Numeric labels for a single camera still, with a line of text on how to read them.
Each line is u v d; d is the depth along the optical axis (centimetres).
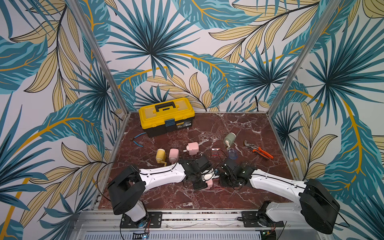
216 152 95
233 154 97
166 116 96
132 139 103
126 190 42
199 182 71
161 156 88
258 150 99
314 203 42
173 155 88
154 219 75
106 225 72
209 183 78
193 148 92
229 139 95
